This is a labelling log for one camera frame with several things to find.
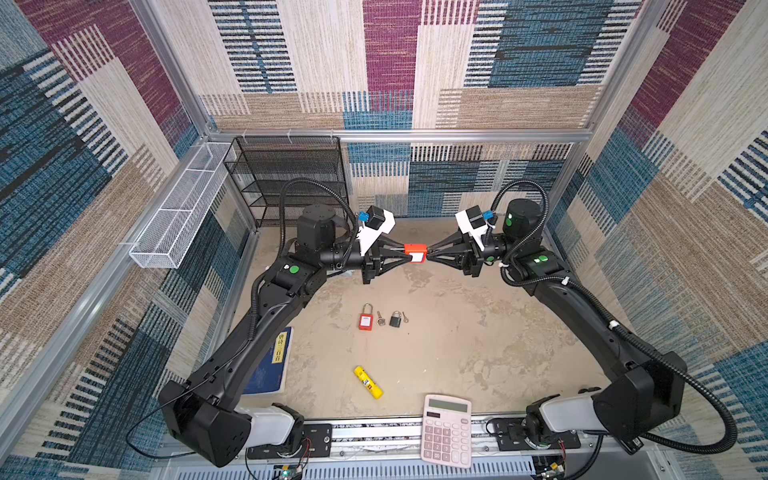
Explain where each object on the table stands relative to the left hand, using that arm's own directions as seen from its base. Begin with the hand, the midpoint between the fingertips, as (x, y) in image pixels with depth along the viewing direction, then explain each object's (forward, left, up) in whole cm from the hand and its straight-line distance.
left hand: (408, 249), depth 61 cm
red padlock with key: (+4, +11, -37) cm, 39 cm away
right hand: (0, -4, -2) cm, 5 cm away
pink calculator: (-27, -9, -37) cm, 47 cm away
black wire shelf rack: (+51, +41, -19) cm, 68 cm away
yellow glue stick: (-13, +11, -37) cm, 41 cm away
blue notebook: (-12, +37, -38) cm, 54 cm away
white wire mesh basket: (+10, +56, -6) cm, 57 cm away
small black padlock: (+4, +2, -39) cm, 39 cm away
